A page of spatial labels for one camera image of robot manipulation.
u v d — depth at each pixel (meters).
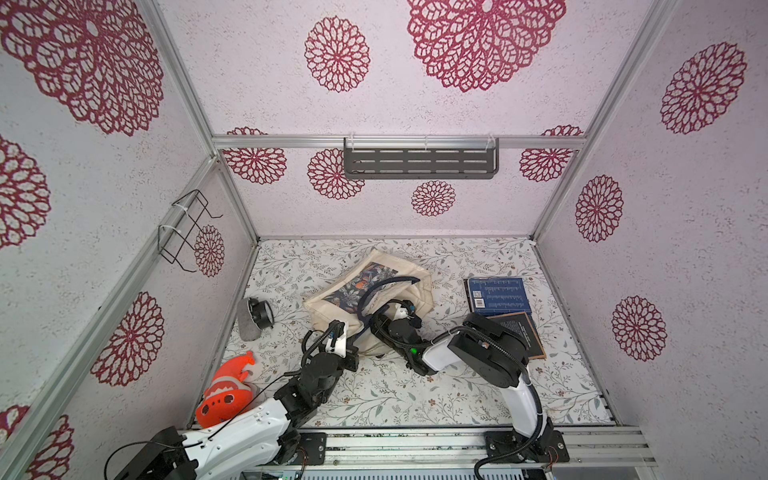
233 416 0.52
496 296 0.98
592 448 0.76
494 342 0.53
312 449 0.73
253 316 0.88
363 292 0.92
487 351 0.54
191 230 0.80
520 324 0.90
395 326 0.83
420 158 0.97
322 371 0.59
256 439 0.53
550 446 0.72
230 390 0.76
